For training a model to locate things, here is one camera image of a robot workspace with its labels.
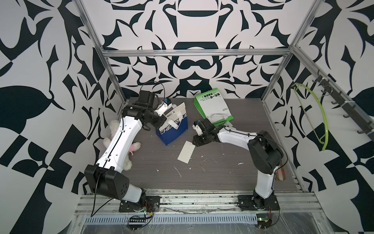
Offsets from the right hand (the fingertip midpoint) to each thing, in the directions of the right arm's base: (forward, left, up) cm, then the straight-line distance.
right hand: (194, 139), depth 94 cm
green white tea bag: (+27, -14, +2) cm, 30 cm away
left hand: (+2, +19, +21) cm, 29 cm away
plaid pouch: (-21, -47, -2) cm, 51 cm away
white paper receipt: (-7, +5, -3) cm, 10 cm away
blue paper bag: (0, +10, +17) cm, 20 cm away
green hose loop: (-16, -59, +21) cm, 64 cm away
